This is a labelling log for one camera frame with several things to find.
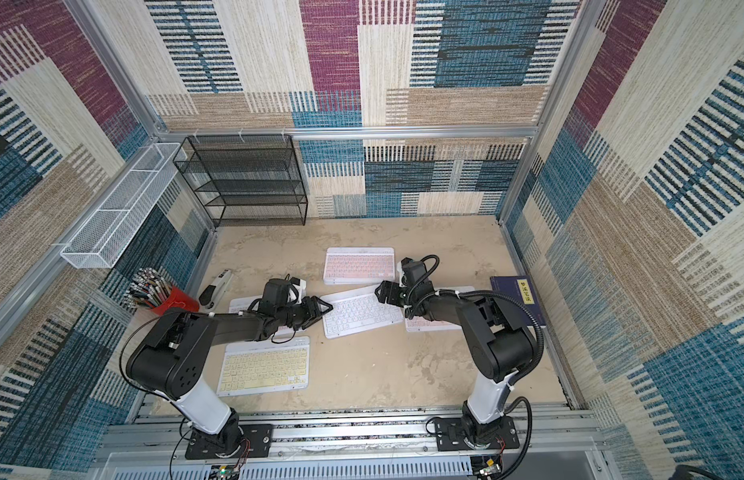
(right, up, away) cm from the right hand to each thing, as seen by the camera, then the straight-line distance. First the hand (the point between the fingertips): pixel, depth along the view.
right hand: (387, 298), depth 97 cm
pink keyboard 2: (+10, -7, -5) cm, 13 cm away
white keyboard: (-9, -3, -2) cm, 10 cm away
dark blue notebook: (+44, +4, +2) cm, 44 cm away
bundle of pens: (-65, +5, -16) cm, 67 cm away
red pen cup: (-62, +1, -9) cm, 62 cm away
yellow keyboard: (-35, -17, -12) cm, 41 cm away
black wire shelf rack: (-51, +41, +13) cm, 66 cm away
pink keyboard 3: (-10, +10, +8) cm, 16 cm away
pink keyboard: (-47, -2, 0) cm, 47 cm away
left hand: (-17, -3, -5) cm, 18 cm away
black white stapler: (-55, +2, -1) cm, 55 cm away
